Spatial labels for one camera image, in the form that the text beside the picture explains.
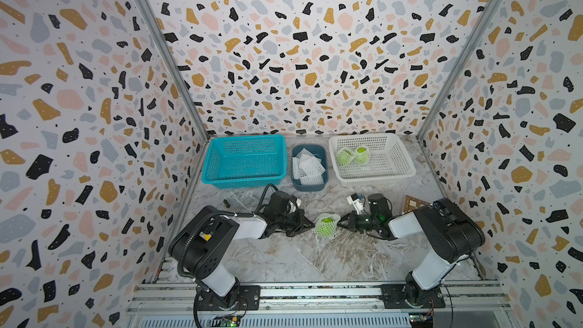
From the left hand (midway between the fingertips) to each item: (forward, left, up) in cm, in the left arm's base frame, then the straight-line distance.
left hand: (318, 225), depth 85 cm
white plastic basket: (+36, -38, -5) cm, 52 cm away
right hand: (+2, -8, -4) cm, 9 cm away
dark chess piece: (+12, +38, -4) cm, 40 cm away
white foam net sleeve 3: (-3, -2, -6) cm, 7 cm away
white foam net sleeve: (+34, -18, +1) cm, 39 cm away
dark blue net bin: (+38, -3, 0) cm, 38 cm away
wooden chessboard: (+10, -40, -3) cm, 41 cm away
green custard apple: (+31, -13, +1) cm, 34 cm away
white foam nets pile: (+28, +3, -1) cm, 28 cm away
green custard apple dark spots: (-1, -3, +2) cm, 4 cm away
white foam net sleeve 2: (+35, -19, +1) cm, 40 cm away
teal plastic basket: (+36, +40, -7) cm, 54 cm away
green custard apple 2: (+33, -22, +1) cm, 40 cm away
